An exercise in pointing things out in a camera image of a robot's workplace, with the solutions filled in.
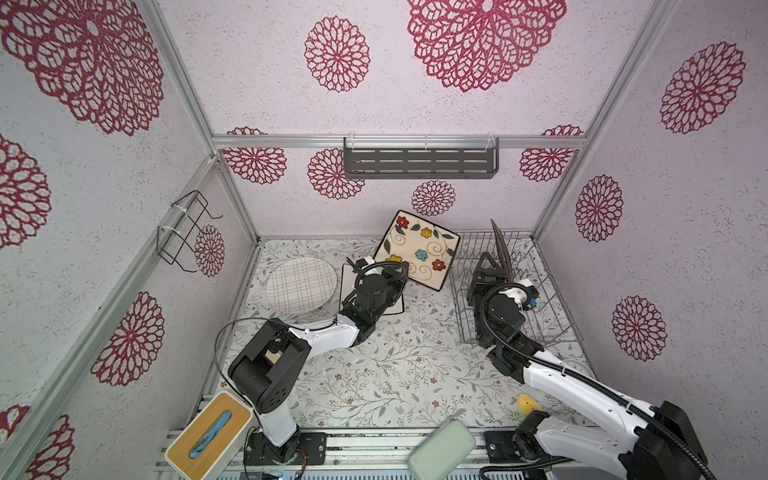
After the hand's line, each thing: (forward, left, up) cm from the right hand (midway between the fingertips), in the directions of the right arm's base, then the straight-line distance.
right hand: (480, 255), depth 71 cm
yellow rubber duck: (-24, -15, -32) cm, 43 cm away
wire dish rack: (+3, -31, -34) cm, 46 cm away
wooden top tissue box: (-38, +64, -27) cm, 79 cm away
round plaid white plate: (+13, +54, -31) cm, 64 cm away
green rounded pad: (-36, +8, -31) cm, 49 cm away
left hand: (+6, +16, -11) cm, 20 cm away
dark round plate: (+16, -13, -15) cm, 26 cm away
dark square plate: (+12, +11, -11) cm, 19 cm away
